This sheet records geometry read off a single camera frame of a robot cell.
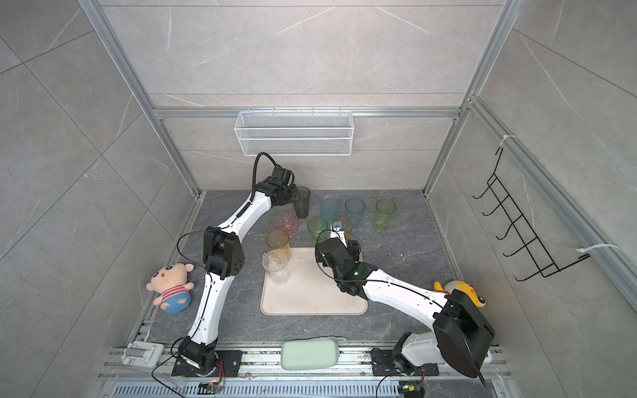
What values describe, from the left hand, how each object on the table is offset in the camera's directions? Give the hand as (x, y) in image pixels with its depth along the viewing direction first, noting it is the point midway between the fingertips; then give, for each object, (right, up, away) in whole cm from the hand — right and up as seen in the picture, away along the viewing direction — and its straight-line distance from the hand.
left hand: (299, 189), depth 102 cm
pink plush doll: (-42, -34, -19) cm, 57 cm away
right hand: (+15, -20, -19) cm, 31 cm away
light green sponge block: (+3, -52, -29) cm, 60 cm away
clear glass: (-7, -29, -13) cm, 32 cm away
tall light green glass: (+34, -8, -8) cm, 36 cm away
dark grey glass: (+1, -7, +4) cm, 8 cm away
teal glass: (+13, -8, -1) cm, 15 cm away
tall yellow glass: (-7, -20, -10) cm, 23 cm away
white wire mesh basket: (-2, +24, -1) cm, 24 cm away
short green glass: (+8, -17, +1) cm, 19 cm away
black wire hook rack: (+66, -15, -35) cm, 76 cm away
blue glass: (+23, -9, -2) cm, 25 cm away
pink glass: (-5, -13, +1) cm, 14 cm away
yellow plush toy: (+57, -35, -20) cm, 70 cm away
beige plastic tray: (+6, -38, -12) cm, 41 cm away
